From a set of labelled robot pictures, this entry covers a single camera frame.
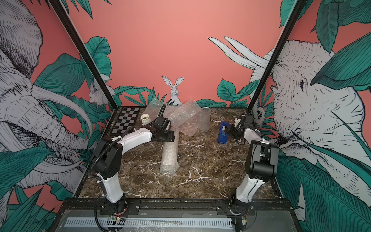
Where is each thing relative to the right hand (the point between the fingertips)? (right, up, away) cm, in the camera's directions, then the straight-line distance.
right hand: (225, 127), depth 96 cm
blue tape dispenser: (-1, -4, +2) cm, 5 cm away
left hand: (-35, -5, -2) cm, 36 cm away
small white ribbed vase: (-53, +6, -5) cm, 53 cm away
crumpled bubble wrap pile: (-28, +8, +15) cm, 33 cm away
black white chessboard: (-74, +7, +14) cm, 76 cm away
